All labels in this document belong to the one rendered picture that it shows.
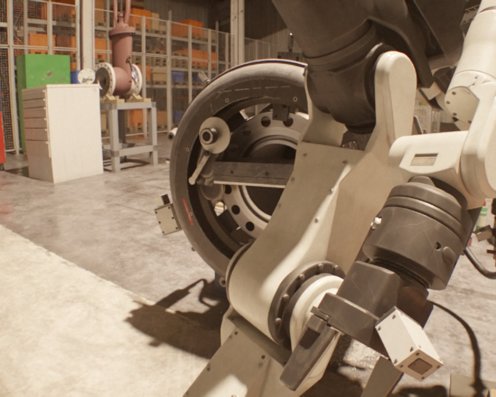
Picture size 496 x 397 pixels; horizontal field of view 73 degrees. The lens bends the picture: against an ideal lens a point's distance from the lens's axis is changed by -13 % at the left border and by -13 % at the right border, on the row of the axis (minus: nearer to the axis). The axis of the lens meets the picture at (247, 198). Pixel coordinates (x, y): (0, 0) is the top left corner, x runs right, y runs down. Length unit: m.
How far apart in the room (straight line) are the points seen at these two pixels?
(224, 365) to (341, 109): 0.44
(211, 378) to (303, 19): 0.55
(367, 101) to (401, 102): 0.05
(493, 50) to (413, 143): 0.15
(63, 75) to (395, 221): 8.29
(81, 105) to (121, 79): 0.75
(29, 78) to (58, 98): 3.42
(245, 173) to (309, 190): 0.57
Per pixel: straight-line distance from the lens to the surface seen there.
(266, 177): 1.10
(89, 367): 1.42
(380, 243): 0.34
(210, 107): 1.19
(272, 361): 0.58
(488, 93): 0.41
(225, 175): 1.17
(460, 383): 1.40
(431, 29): 0.67
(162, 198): 1.42
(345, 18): 0.54
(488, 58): 0.47
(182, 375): 1.33
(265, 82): 1.10
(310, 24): 0.54
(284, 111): 1.21
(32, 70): 8.19
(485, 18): 0.52
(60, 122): 4.78
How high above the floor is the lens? 0.85
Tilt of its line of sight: 14 degrees down
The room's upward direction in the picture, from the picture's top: straight up
